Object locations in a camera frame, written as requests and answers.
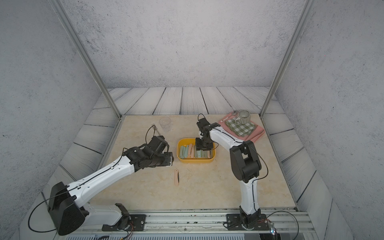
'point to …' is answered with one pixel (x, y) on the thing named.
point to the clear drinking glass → (165, 123)
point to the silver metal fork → (155, 127)
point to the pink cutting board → (258, 131)
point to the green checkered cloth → (242, 130)
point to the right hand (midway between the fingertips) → (199, 148)
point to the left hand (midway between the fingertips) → (172, 160)
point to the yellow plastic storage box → (187, 152)
